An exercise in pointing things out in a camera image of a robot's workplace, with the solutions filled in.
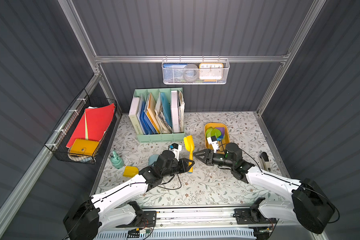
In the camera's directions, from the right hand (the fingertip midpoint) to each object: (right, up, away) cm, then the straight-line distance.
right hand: (198, 155), depth 74 cm
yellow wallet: (-51, +5, -10) cm, 52 cm away
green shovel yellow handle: (+13, +10, +32) cm, 36 cm away
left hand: (-3, -4, 0) cm, 5 cm away
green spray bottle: (-46, -6, +12) cm, 48 cm away
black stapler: (+42, -5, +17) cm, 46 cm away
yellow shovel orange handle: (-4, +5, +5) cm, 8 cm away
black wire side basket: (-59, +9, -12) cm, 61 cm away
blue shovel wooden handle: (+21, +11, +32) cm, 40 cm away
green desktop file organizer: (-24, +22, +17) cm, 37 cm away
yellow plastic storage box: (+5, +5, -1) cm, 7 cm away
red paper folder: (-53, +16, +2) cm, 56 cm away
